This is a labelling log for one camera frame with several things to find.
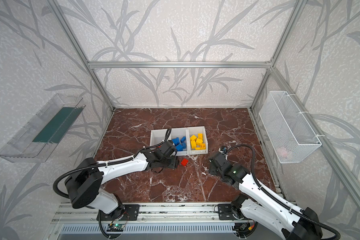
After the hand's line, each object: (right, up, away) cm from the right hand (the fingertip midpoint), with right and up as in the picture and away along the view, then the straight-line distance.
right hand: (214, 161), depth 82 cm
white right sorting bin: (-10, +15, +21) cm, 28 cm away
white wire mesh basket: (+28, +15, -21) cm, 38 cm away
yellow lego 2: (-11, +7, +14) cm, 19 cm away
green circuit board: (-49, -29, -11) cm, 58 cm away
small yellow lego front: (-6, +12, +20) cm, 24 cm away
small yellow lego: (-5, +6, +13) cm, 15 cm away
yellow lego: (-11, +11, +17) cm, 23 cm away
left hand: (-21, +1, +4) cm, 21 cm away
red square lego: (-17, -3, +10) cm, 20 cm away
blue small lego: (-18, +10, +17) cm, 27 cm away
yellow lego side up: (-9, +4, +15) cm, 17 cm away
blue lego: (-23, +9, +15) cm, 29 cm away
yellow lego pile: (-7, +9, +17) cm, 21 cm away
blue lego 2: (-17, +6, +15) cm, 24 cm away
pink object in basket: (+32, +7, -9) cm, 34 cm away
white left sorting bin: (-36, +12, +19) cm, 42 cm away
